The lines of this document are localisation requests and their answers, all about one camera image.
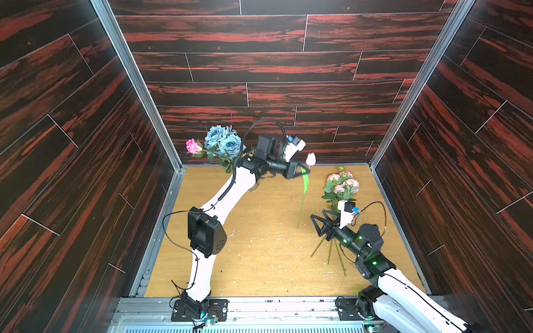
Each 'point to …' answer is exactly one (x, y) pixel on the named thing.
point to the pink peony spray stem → (340, 186)
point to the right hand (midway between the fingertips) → (321, 211)
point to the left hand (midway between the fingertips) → (308, 172)
